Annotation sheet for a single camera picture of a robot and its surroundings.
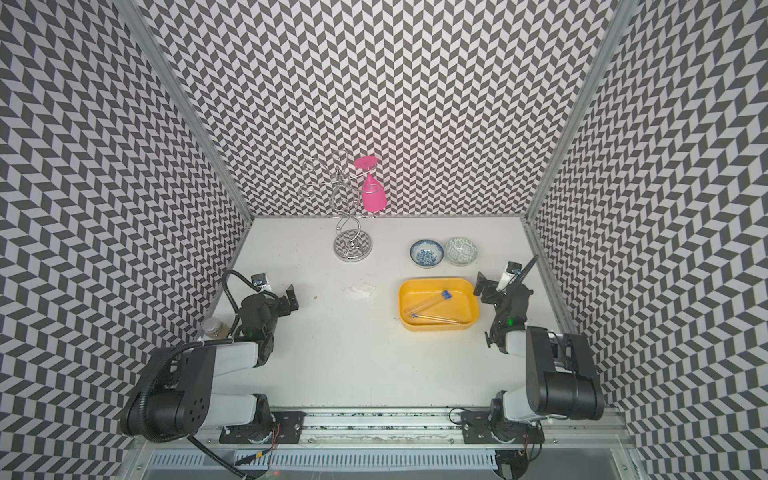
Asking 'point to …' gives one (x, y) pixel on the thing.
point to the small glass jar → (215, 328)
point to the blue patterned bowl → (426, 253)
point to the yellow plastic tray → (431, 304)
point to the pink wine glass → (374, 195)
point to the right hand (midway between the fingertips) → (492, 279)
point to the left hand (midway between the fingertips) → (278, 290)
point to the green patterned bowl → (461, 252)
